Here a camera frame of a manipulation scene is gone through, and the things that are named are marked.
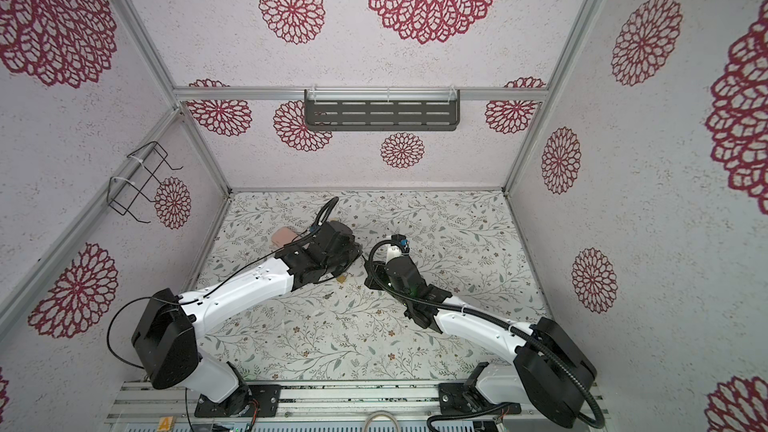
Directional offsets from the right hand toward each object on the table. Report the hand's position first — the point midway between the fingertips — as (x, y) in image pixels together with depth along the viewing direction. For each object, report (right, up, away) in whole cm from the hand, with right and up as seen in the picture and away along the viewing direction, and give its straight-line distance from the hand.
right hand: (362, 261), depth 79 cm
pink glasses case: (-30, +5, +27) cm, 40 cm away
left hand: (-1, +2, +4) cm, 5 cm away
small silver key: (-12, -13, +13) cm, 22 cm away
